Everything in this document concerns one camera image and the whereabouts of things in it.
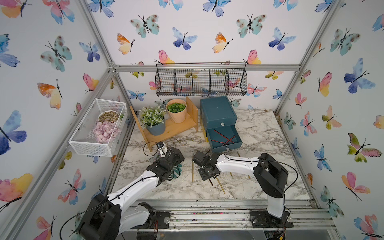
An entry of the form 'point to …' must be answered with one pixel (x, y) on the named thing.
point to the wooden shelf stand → (171, 128)
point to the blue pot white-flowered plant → (152, 119)
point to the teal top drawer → (221, 123)
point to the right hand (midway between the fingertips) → (206, 173)
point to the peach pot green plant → (177, 109)
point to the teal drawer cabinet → (216, 108)
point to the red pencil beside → (229, 141)
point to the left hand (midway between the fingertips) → (176, 153)
